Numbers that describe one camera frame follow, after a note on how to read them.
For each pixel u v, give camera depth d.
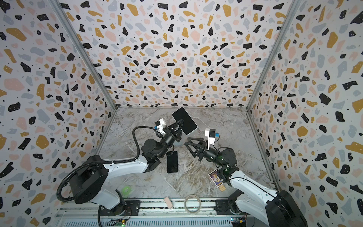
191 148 0.64
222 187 0.80
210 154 0.63
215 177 0.84
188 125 0.67
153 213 0.73
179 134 0.66
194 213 0.72
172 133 0.63
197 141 0.67
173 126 0.68
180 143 0.66
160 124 0.70
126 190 0.80
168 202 0.74
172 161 0.89
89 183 0.43
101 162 0.47
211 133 0.60
